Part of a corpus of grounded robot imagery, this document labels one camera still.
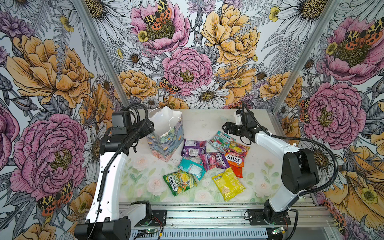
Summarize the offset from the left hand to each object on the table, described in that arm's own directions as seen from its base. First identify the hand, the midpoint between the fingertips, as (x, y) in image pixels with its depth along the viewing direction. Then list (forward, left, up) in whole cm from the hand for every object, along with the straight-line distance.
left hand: (148, 132), depth 73 cm
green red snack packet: (+11, -40, -25) cm, 48 cm away
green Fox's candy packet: (-14, -14, -25) cm, 32 cm away
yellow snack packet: (-16, -41, -26) cm, 51 cm away
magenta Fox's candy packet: (-3, -32, -23) cm, 40 cm away
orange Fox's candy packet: (+2, -48, -25) cm, 54 cm away
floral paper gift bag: (+3, -9, -2) cm, 10 cm away
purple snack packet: (+7, -22, -25) cm, 34 cm away
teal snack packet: (-5, -22, -25) cm, 33 cm away
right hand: (+11, -42, -15) cm, 46 cm away
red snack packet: (-8, -48, -27) cm, 56 cm away
